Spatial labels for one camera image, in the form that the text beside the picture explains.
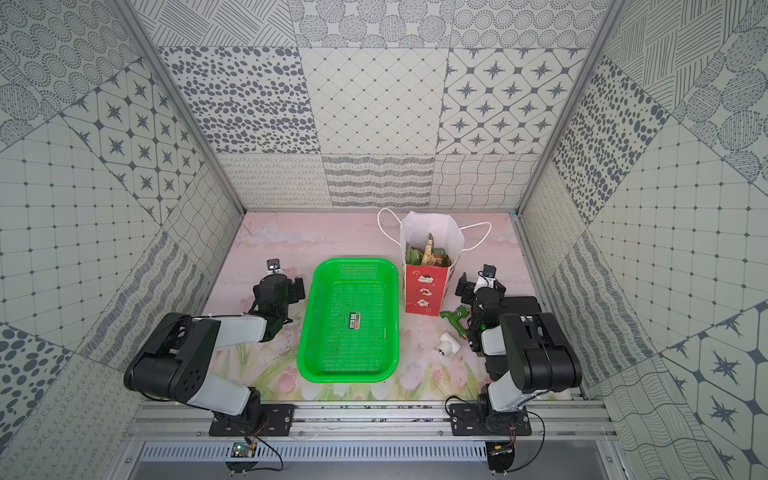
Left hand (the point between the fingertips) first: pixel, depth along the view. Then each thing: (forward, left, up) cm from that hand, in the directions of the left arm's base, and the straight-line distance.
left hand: (280, 277), depth 94 cm
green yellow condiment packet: (+3, -47, +8) cm, 48 cm away
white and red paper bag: (-7, -46, +8) cm, 47 cm away
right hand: (+1, -64, -1) cm, 64 cm away
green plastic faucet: (-10, -56, -6) cm, 57 cm away
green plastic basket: (-20, -18, -8) cm, 28 cm away
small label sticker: (-11, -24, -7) cm, 27 cm away
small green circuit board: (-44, -1, -9) cm, 45 cm away
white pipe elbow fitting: (-19, -52, -5) cm, 56 cm away
